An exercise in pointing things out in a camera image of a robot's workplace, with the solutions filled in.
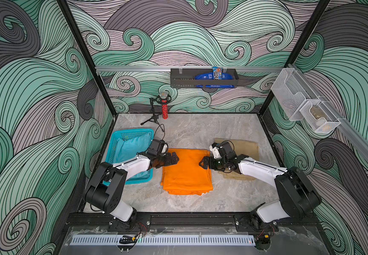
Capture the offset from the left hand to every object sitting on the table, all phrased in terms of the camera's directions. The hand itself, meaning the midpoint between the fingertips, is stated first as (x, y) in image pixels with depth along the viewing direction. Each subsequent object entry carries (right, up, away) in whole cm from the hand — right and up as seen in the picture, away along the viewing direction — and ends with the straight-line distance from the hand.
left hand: (173, 158), depth 90 cm
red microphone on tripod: (-6, +36, +5) cm, 37 cm away
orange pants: (+8, -9, -5) cm, 13 cm away
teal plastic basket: (-38, +13, +7) cm, 41 cm away
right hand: (+19, -3, -1) cm, 20 cm away
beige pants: (+44, +5, +8) cm, 45 cm away
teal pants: (-27, +6, +5) cm, 29 cm away
